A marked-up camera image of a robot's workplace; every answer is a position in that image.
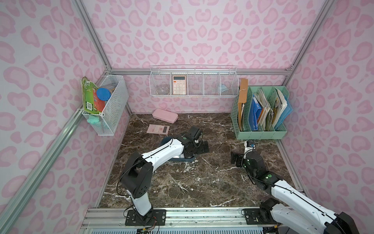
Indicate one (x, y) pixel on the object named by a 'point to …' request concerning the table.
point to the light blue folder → (288, 110)
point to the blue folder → (255, 110)
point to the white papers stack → (280, 104)
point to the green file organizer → (264, 115)
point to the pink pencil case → (165, 115)
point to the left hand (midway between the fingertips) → (203, 147)
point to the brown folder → (243, 98)
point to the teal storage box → (178, 160)
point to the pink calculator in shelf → (179, 87)
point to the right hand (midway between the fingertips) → (237, 151)
